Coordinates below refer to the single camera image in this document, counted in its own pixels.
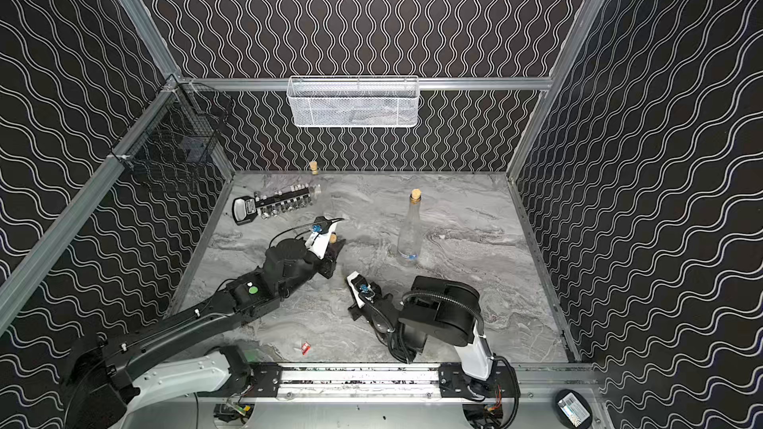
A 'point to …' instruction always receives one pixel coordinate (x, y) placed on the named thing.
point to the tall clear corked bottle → (410, 239)
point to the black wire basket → (179, 126)
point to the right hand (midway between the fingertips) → (349, 279)
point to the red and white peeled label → (305, 348)
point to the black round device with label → (573, 408)
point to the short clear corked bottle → (314, 168)
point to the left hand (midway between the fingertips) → (346, 241)
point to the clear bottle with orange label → (334, 247)
